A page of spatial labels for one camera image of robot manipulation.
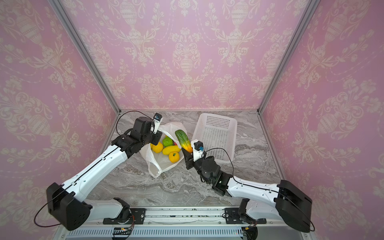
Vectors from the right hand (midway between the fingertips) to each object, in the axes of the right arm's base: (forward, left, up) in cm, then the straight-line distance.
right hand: (187, 147), depth 73 cm
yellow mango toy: (+11, +13, -20) cm, 26 cm away
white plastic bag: (-7, +14, -1) cm, 16 cm away
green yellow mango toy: (+1, +1, +5) cm, 5 cm away
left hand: (+11, +16, 0) cm, 19 cm away
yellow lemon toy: (+11, +20, -19) cm, 30 cm away
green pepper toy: (+16, +14, -18) cm, 27 cm away
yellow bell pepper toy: (+5, +9, -18) cm, 21 cm away
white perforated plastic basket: (+25, -20, -23) cm, 40 cm away
